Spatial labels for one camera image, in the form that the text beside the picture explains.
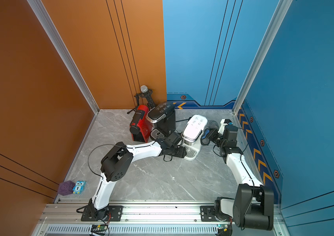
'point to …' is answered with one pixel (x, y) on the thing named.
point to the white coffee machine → (192, 135)
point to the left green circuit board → (102, 227)
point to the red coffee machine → (140, 127)
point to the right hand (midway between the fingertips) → (206, 129)
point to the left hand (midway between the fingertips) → (185, 152)
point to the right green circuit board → (224, 230)
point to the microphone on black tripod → (144, 92)
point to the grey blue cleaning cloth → (210, 125)
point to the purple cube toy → (66, 188)
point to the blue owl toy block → (79, 187)
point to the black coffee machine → (163, 119)
